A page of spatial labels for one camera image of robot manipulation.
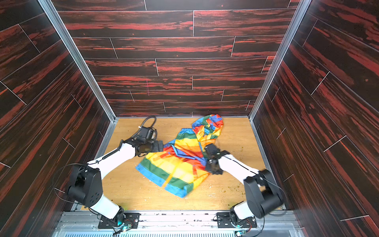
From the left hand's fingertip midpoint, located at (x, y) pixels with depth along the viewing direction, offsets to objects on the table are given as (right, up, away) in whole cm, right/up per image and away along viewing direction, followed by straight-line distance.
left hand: (160, 146), depth 91 cm
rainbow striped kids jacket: (+14, -13, +1) cm, 19 cm away
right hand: (+34, -13, -1) cm, 36 cm away
